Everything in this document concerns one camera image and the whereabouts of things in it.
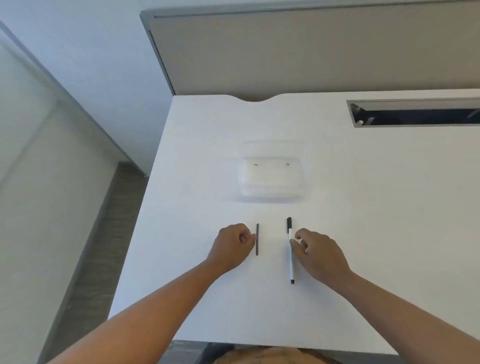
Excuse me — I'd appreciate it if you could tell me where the person's right hand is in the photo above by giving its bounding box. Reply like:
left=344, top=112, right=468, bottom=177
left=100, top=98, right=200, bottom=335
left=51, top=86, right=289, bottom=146
left=289, top=227, right=355, bottom=288

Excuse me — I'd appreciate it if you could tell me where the person's left hand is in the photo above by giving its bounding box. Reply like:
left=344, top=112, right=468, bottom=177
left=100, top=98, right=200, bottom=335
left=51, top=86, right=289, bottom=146
left=205, top=223, right=258, bottom=274

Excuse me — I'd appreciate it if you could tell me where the white pen barrel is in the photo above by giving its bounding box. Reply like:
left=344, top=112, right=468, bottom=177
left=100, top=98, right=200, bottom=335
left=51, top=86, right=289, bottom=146
left=287, top=227, right=295, bottom=279

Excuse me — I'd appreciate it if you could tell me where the person's right forearm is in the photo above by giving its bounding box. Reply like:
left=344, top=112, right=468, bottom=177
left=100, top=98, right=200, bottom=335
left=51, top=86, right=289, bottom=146
left=329, top=272, right=480, bottom=364

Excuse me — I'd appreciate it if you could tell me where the person's left forearm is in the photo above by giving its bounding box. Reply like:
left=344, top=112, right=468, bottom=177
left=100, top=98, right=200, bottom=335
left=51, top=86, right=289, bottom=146
left=48, top=258, right=226, bottom=364

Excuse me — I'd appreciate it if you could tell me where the clear plastic container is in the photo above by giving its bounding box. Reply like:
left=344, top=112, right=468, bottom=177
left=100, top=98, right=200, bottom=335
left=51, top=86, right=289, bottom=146
left=238, top=140, right=311, bottom=203

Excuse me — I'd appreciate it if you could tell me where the tan plaid clothing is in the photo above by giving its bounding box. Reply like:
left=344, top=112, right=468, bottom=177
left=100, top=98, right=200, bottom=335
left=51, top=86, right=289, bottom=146
left=221, top=345, right=327, bottom=364

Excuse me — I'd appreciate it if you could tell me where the beige desk partition panel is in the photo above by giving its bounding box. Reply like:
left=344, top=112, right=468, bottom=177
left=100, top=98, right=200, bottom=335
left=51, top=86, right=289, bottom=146
left=139, top=0, right=480, bottom=103

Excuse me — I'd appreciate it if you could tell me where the grey desk cable tray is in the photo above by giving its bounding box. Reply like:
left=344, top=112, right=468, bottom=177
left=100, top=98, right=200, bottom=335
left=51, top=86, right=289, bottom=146
left=346, top=98, right=480, bottom=129

